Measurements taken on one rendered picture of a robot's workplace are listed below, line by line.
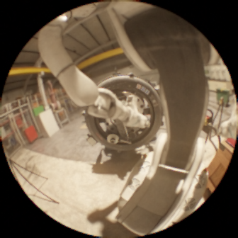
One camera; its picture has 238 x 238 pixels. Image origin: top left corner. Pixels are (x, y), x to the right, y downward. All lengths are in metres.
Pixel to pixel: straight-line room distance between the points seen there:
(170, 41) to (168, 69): 0.05
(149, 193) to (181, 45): 0.47
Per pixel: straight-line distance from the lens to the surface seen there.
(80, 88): 0.20
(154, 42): 0.16
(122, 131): 0.71
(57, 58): 0.24
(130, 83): 0.64
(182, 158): 0.34
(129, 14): 0.26
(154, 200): 0.42
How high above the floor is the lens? 0.86
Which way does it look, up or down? 20 degrees down
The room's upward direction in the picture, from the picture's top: 16 degrees counter-clockwise
